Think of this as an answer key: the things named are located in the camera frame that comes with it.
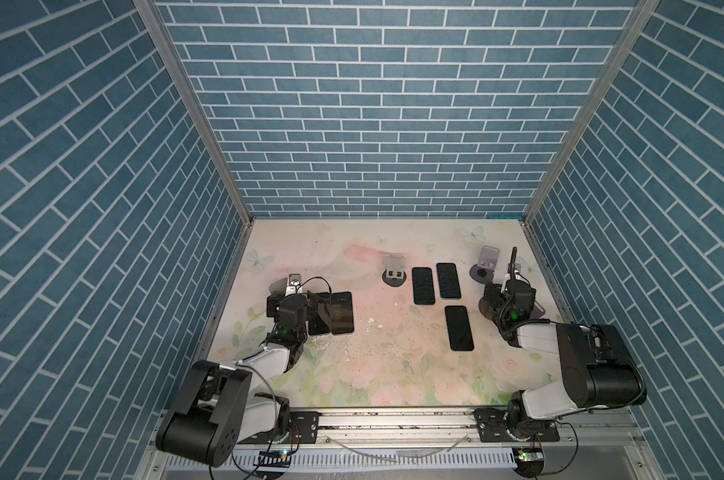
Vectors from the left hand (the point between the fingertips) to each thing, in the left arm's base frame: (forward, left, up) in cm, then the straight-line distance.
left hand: (293, 291), depth 90 cm
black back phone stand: (+8, -32, -3) cm, 33 cm away
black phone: (+5, -42, -7) cm, 43 cm away
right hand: (+3, -67, 0) cm, 68 cm away
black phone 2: (+8, -52, -10) cm, 53 cm away
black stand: (+1, +5, -1) cm, 5 cm away
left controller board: (-40, +1, -11) cm, 42 cm away
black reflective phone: (-8, -52, -9) cm, 53 cm away
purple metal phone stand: (+12, -64, -6) cm, 65 cm away
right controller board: (-41, -63, -11) cm, 76 cm away
